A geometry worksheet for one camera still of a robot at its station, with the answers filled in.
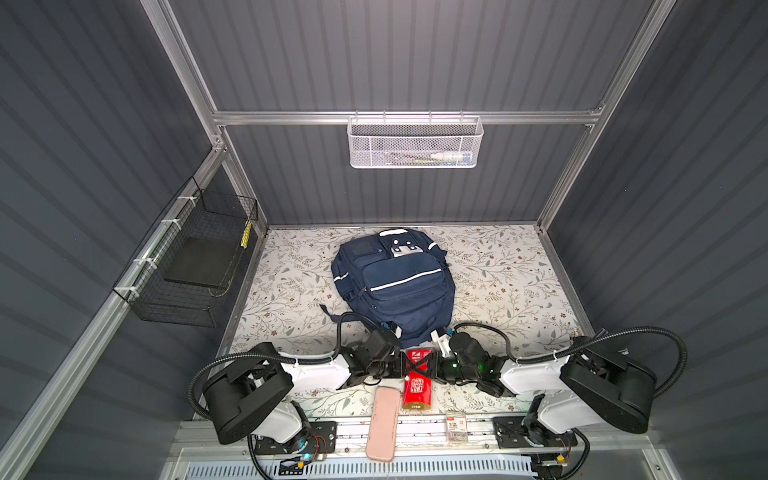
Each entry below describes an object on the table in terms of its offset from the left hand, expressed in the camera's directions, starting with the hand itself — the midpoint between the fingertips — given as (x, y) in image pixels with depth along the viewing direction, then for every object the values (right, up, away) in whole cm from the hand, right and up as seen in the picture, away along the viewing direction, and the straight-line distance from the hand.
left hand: (414, 368), depth 83 cm
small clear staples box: (+10, -11, -10) cm, 18 cm away
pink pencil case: (-8, -10, -9) cm, 16 cm away
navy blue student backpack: (-4, +25, +5) cm, 26 cm away
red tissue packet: (+1, -2, -3) cm, 4 cm away
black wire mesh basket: (-58, +28, -10) cm, 65 cm away
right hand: (+1, -2, -1) cm, 2 cm away
